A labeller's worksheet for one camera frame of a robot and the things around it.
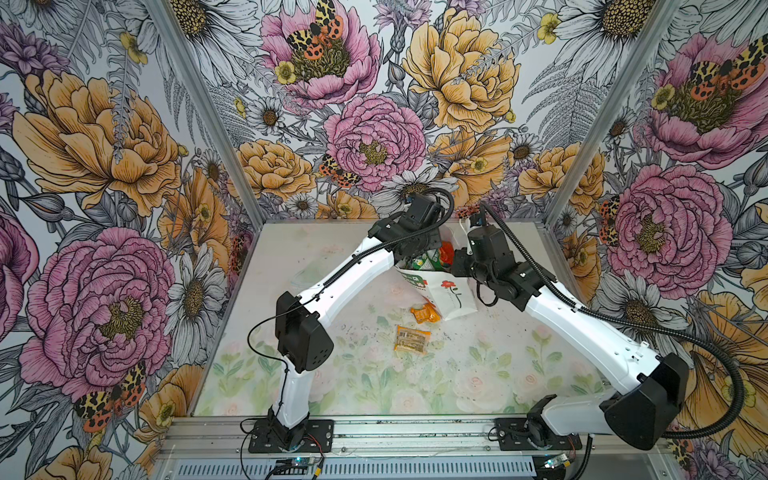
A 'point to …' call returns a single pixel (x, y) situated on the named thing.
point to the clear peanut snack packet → (407, 339)
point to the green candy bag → (430, 260)
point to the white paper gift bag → (452, 295)
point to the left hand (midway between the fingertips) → (429, 244)
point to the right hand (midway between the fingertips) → (458, 263)
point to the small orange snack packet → (427, 312)
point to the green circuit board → (293, 466)
